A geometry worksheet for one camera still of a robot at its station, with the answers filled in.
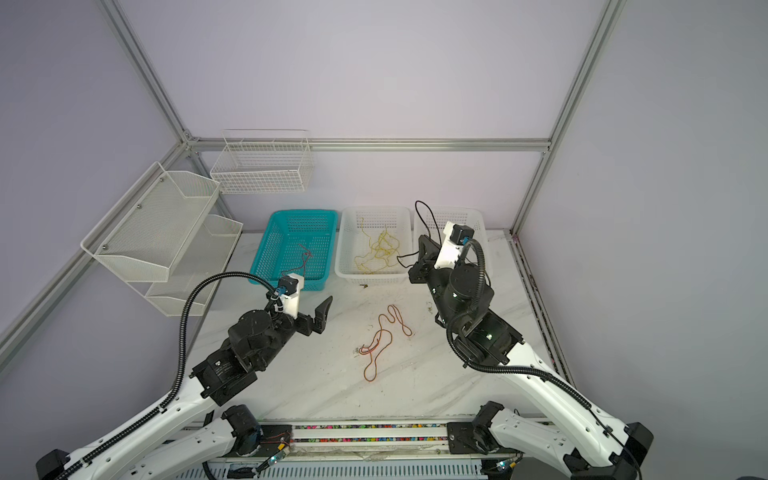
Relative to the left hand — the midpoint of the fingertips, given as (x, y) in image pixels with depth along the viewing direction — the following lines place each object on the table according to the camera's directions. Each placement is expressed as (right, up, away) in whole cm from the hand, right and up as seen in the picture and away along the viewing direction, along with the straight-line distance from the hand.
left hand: (311, 292), depth 71 cm
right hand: (+25, +13, -9) cm, 30 cm away
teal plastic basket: (-12, +20, +47) cm, 53 cm away
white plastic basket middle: (+4, +15, +44) cm, 47 cm away
